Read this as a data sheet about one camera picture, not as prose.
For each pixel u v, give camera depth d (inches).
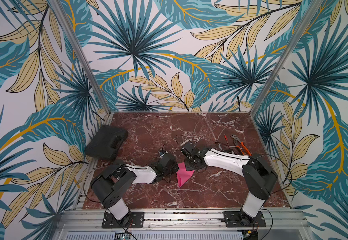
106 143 37.4
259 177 18.4
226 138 41.2
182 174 33.8
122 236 28.3
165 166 27.7
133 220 28.7
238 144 40.0
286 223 29.3
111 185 17.9
